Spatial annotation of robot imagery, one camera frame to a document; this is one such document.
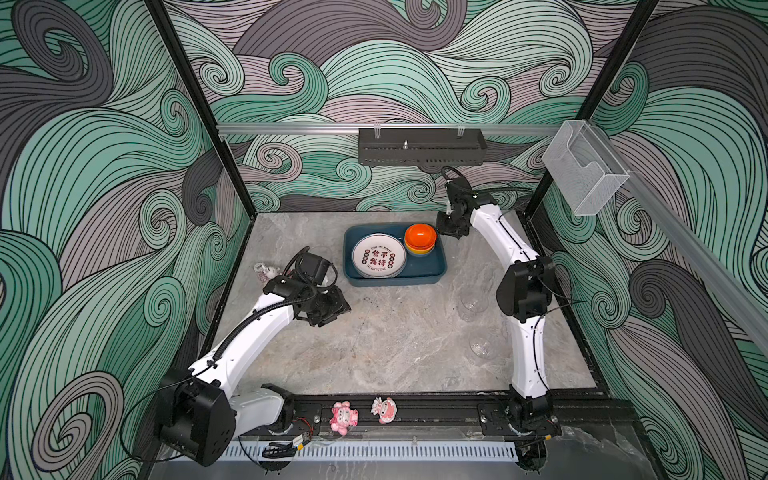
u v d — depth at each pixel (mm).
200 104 875
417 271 1012
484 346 823
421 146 967
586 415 741
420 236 1055
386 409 725
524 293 571
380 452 760
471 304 928
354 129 931
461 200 716
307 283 608
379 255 1039
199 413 389
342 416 710
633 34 745
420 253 1037
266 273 910
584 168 789
